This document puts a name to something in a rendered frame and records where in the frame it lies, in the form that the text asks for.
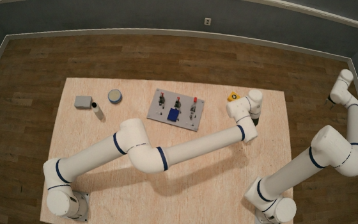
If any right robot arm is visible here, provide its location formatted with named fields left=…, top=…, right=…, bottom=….
left=244, top=70, right=358, bottom=224

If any white plastic bottle with black cap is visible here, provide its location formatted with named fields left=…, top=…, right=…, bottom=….
left=92, top=102, right=104, bottom=120

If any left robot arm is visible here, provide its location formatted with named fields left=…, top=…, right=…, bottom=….
left=43, top=90, right=263, bottom=219

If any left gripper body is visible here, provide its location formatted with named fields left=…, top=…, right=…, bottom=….
left=249, top=112, right=261, bottom=126

